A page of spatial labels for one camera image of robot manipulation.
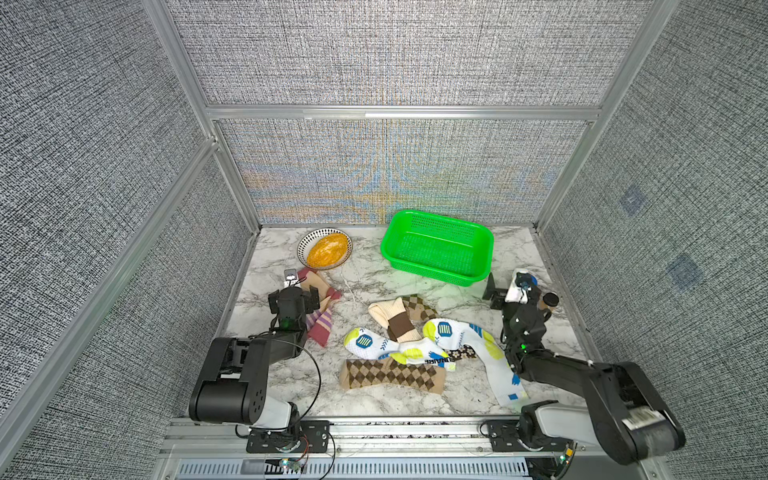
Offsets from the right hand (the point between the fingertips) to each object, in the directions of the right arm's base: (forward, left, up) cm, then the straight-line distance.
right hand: (512, 271), depth 83 cm
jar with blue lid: (-9, +3, +10) cm, 14 cm away
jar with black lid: (-4, -13, -9) cm, 17 cm away
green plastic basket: (+22, +13, -18) cm, 31 cm away
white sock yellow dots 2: (-25, +4, -16) cm, 30 cm away
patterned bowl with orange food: (+18, +56, -12) cm, 60 cm away
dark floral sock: (-16, +12, -17) cm, 27 cm away
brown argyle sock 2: (-3, +26, -16) cm, 30 cm away
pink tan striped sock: (-8, +55, -14) cm, 58 cm away
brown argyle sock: (-22, +42, -17) cm, 51 cm away
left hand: (+2, +62, -10) cm, 63 cm away
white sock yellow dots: (-14, +40, -17) cm, 46 cm away
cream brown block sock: (-6, +33, -15) cm, 37 cm away
